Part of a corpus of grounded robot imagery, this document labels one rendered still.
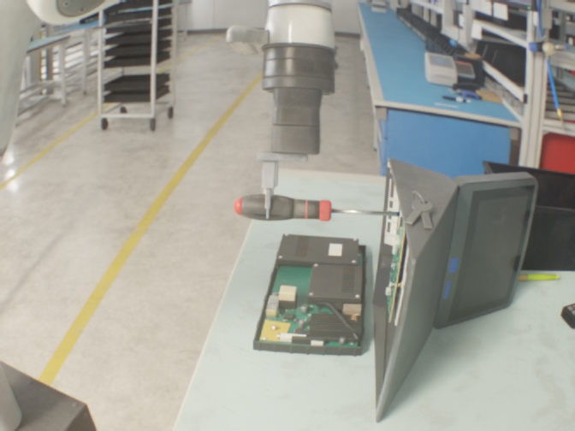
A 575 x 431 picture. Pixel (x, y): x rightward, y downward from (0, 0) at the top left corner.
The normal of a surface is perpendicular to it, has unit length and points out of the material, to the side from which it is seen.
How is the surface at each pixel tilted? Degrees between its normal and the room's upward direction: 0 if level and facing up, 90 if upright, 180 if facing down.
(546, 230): 90
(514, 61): 90
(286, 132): 71
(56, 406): 0
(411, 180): 0
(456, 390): 0
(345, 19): 90
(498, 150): 90
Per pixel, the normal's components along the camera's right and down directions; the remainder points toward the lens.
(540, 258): -0.14, 0.43
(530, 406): 0.01, -0.90
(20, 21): 0.83, 0.44
